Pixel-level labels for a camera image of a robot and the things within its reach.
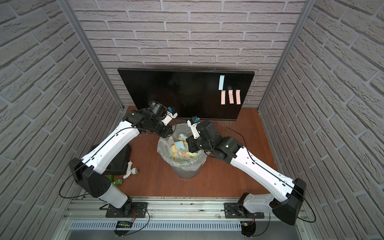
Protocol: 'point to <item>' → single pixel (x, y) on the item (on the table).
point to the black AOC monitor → (206, 94)
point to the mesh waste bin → (185, 173)
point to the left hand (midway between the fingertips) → (168, 126)
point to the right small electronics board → (248, 229)
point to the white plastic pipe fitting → (134, 170)
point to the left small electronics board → (123, 224)
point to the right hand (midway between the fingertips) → (188, 139)
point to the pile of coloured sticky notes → (180, 150)
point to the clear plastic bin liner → (164, 147)
